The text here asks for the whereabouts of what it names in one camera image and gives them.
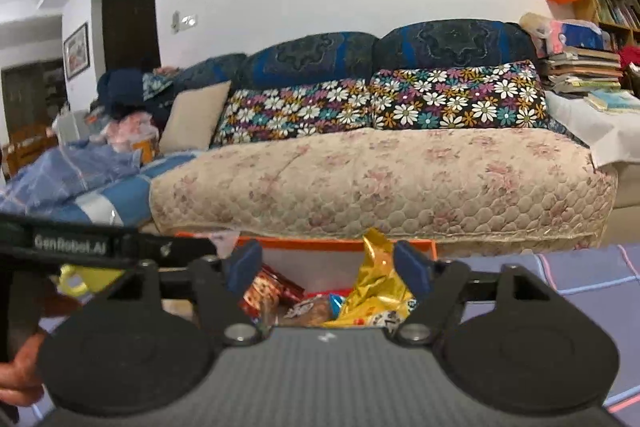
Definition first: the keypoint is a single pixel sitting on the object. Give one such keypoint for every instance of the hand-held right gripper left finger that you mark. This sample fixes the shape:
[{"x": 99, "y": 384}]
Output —
[{"x": 244, "y": 264}]

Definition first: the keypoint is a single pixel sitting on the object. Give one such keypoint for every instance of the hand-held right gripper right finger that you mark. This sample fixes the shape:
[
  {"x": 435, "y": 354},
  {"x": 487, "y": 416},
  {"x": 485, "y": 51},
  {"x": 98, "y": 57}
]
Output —
[{"x": 412, "y": 267}]

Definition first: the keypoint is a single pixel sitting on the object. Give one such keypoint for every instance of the yellow snack bag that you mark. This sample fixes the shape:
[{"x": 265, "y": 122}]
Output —
[{"x": 375, "y": 287}]

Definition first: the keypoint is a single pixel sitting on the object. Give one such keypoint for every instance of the orange cardboard box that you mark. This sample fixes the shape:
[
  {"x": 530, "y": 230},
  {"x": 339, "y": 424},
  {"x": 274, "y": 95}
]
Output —
[{"x": 310, "y": 241}]

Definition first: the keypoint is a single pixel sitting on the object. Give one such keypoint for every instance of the person's left hand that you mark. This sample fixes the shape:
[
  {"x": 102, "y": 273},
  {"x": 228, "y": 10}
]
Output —
[{"x": 20, "y": 377}]

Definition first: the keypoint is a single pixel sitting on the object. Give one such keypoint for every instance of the red brown snack packet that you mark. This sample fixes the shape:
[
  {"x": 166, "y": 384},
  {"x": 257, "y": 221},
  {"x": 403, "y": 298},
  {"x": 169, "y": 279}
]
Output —
[{"x": 270, "y": 287}]

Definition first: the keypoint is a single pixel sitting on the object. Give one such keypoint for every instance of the yellow-green mug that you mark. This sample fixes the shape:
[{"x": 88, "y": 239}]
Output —
[{"x": 85, "y": 279}]

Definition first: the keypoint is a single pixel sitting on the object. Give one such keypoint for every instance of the blue plaid blanket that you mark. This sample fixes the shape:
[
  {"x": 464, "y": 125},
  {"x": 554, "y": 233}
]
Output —
[{"x": 60, "y": 177}]

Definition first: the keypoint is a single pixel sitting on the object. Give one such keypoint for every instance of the blue rolled cushion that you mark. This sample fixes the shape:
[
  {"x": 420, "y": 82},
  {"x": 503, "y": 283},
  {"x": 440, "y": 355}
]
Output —
[{"x": 125, "y": 197}]

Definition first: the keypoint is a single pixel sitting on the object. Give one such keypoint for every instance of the brown round cookie packet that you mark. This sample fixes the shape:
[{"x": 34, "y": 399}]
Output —
[{"x": 307, "y": 313}]

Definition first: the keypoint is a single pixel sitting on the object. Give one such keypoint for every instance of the quilted floral sofa cover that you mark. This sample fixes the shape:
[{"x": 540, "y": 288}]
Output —
[{"x": 375, "y": 187}]

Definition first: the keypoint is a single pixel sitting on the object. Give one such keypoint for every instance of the wooden chair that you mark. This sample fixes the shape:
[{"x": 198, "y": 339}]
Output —
[{"x": 30, "y": 149}]

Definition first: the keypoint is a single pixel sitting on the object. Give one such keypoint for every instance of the pile of clothes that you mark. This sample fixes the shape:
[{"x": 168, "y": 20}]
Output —
[{"x": 125, "y": 102}]

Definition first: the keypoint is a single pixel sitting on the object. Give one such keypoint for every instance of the beige pillow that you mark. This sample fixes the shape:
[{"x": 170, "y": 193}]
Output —
[{"x": 195, "y": 117}]

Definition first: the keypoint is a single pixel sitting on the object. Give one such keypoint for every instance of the purple plaid tablecloth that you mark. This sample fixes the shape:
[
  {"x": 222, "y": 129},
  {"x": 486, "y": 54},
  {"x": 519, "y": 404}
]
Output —
[{"x": 575, "y": 272}]

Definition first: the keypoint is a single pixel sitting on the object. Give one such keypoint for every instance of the floral daisy cushion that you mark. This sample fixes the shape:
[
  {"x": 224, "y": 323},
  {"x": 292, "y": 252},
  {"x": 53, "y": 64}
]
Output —
[
  {"x": 460, "y": 97},
  {"x": 295, "y": 109}
]

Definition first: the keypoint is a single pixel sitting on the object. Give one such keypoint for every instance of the small framed picture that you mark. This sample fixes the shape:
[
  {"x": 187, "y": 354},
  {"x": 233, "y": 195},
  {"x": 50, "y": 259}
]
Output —
[{"x": 76, "y": 52}]

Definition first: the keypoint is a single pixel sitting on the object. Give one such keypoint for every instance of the dark blue patterned sofa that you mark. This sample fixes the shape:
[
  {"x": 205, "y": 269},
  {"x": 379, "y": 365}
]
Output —
[{"x": 310, "y": 57}]

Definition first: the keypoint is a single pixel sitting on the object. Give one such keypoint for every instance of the dark wooden door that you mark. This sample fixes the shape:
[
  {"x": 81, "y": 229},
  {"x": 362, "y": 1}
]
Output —
[{"x": 130, "y": 32}]

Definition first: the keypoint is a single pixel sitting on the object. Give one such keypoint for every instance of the white cloth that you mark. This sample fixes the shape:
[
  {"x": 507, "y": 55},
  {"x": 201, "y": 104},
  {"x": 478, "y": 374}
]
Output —
[{"x": 600, "y": 132}]

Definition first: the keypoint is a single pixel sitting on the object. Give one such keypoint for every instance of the stack of books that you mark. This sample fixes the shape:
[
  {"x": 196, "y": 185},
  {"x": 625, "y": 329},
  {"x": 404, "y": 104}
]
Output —
[{"x": 580, "y": 72}]

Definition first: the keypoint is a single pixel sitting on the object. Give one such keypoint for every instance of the cream plastic bag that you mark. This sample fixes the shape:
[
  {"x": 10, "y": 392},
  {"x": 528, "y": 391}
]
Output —
[{"x": 536, "y": 32}]

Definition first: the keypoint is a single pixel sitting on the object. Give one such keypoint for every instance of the blue tissue box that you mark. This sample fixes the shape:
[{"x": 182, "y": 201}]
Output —
[{"x": 577, "y": 37}]

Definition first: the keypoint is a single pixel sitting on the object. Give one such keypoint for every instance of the red cloth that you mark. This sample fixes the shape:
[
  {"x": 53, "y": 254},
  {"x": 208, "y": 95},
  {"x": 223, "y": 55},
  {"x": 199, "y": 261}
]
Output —
[{"x": 631, "y": 59}]

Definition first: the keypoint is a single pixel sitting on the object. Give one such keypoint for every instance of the wall switch panel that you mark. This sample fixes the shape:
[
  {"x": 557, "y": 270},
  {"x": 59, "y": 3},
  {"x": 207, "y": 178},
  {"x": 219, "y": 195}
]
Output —
[{"x": 185, "y": 21}]

